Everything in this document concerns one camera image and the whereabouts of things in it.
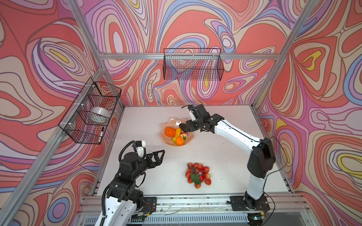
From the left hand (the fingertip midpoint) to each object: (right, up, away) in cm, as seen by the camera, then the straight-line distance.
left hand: (160, 152), depth 73 cm
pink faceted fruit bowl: (+6, +15, +31) cm, 35 cm away
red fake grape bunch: (+20, -14, +8) cm, 26 cm away
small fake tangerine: (+10, +4, +18) cm, 21 cm away
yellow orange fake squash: (+9, +8, +25) cm, 28 cm away
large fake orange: (+3, +9, +21) cm, 24 cm away
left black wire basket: (-39, +18, +1) cm, 43 cm away
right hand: (+18, +13, +13) cm, 26 cm away
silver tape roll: (-32, +22, +1) cm, 38 cm away
